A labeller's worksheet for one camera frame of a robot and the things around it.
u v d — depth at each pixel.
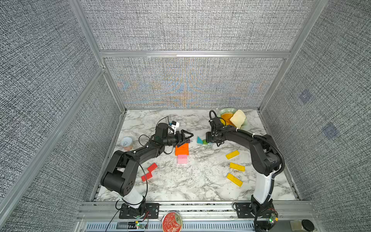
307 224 0.62
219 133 0.72
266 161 0.52
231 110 1.13
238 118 1.02
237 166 0.88
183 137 0.76
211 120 0.80
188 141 0.99
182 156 0.92
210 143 0.97
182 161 0.90
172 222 0.68
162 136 0.71
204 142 0.97
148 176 0.85
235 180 0.83
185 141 0.87
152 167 0.88
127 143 0.93
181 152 0.95
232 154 0.94
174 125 0.83
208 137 0.88
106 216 0.77
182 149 0.95
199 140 1.00
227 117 1.09
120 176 0.46
